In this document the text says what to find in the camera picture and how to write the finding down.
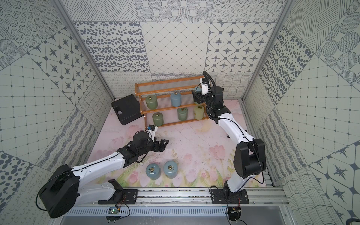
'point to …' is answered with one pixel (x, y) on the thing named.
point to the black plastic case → (127, 108)
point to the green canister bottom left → (158, 117)
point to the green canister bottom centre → (183, 113)
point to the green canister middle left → (152, 101)
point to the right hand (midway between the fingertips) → (198, 90)
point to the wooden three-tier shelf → (169, 101)
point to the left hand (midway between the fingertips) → (166, 141)
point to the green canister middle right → (196, 102)
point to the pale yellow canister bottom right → (198, 112)
